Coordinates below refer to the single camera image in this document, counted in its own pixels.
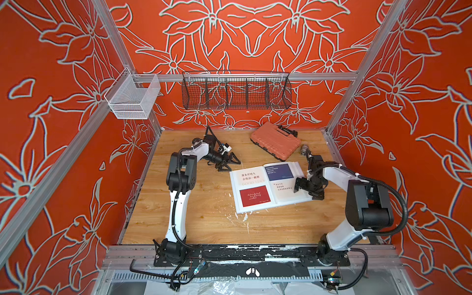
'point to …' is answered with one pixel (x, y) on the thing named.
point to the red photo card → (254, 195)
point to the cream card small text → (284, 192)
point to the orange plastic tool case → (279, 142)
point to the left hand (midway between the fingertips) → (234, 165)
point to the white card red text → (251, 176)
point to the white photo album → (267, 186)
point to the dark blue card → (279, 172)
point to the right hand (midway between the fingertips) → (302, 191)
